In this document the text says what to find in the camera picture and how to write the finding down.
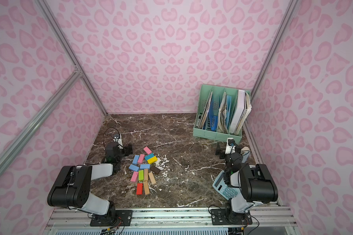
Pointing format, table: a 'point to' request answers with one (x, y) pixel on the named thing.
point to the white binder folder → (240, 107)
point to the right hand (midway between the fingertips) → (226, 141)
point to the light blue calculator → (227, 192)
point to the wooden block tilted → (151, 177)
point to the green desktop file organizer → (222, 112)
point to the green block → (140, 175)
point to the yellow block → (152, 160)
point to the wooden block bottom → (146, 187)
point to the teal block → (149, 156)
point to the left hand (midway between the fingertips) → (122, 141)
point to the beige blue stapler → (245, 152)
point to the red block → (139, 189)
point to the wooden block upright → (146, 174)
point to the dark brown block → (155, 169)
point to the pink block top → (147, 150)
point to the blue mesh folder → (214, 119)
